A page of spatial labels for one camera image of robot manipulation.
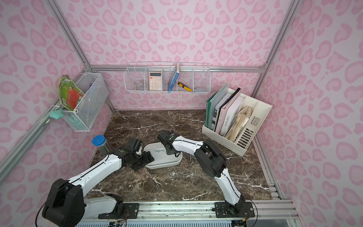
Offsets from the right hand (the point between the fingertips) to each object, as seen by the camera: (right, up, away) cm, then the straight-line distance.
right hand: (174, 150), depth 97 cm
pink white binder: (+33, +25, -12) cm, 43 cm away
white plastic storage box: (-8, -6, -4) cm, 10 cm away
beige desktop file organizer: (+55, +12, +8) cm, 56 cm away
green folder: (+23, +30, -15) cm, 41 cm away
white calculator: (-13, +47, -2) cm, 48 cm away
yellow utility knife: (+8, +43, +1) cm, 44 cm away
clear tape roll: (-23, +44, -2) cm, 50 cm away
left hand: (-13, -3, -11) cm, 18 cm away
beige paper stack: (+40, +19, -10) cm, 46 cm away
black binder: (+28, +27, -9) cm, 40 cm away
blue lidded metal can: (-39, +9, -19) cm, 45 cm away
